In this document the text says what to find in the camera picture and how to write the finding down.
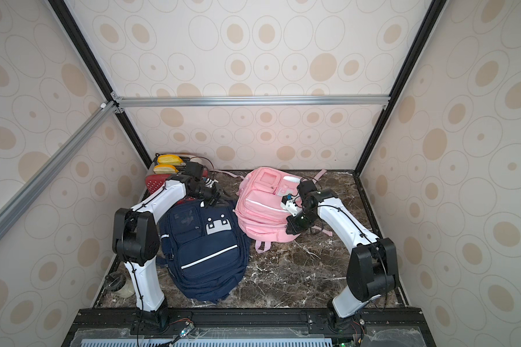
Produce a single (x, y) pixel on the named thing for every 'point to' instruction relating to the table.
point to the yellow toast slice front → (165, 169)
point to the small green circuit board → (187, 329)
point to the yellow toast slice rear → (169, 159)
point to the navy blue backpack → (205, 249)
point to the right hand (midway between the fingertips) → (288, 233)
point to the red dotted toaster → (153, 181)
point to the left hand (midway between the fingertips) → (235, 197)
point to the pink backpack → (257, 207)
